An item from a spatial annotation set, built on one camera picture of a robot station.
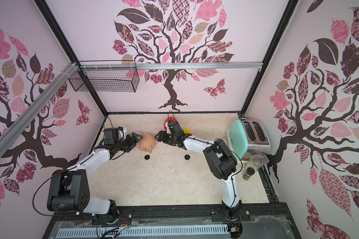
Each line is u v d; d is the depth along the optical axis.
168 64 0.94
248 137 0.83
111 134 0.70
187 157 0.95
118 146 0.71
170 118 1.04
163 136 0.83
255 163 0.77
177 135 0.74
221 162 0.52
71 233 0.70
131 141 0.79
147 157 0.95
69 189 0.43
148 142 0.93
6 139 0.52
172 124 0.74
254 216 0.75
